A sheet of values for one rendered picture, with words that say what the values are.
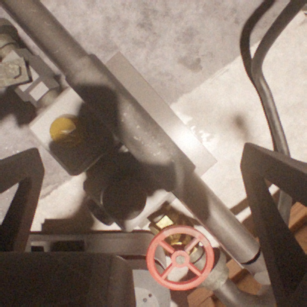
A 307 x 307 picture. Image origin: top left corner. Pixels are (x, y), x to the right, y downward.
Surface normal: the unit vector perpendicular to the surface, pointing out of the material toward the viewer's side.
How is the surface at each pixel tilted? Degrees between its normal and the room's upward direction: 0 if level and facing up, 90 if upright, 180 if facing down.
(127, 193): 0
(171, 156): 25
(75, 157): 0
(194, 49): 0
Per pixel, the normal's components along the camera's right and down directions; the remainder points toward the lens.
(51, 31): 0.19, -0.10
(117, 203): 0.00, 0.09
